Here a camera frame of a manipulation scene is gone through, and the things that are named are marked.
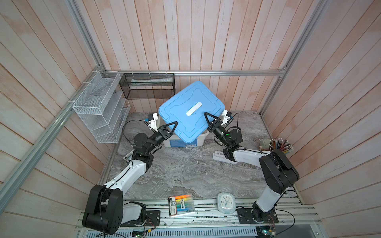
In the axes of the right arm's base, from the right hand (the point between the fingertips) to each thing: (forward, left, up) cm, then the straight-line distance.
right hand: (202, 116), depth 75 cm
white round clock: (-34, -13, -30) cm, 47 cm away
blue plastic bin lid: (+4, +8, +3) cm, 9 cm away
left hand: (-7, +12, +1) cm, 14 cm away
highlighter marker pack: (-36, +11, -30) cm, 48 cm away
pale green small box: (+3, -44, -28) cm, 53 cm away
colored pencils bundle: (-4, -46, -19) cm, 50 cm away
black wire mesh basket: (+36, +37, -6) cm, 52 cm away
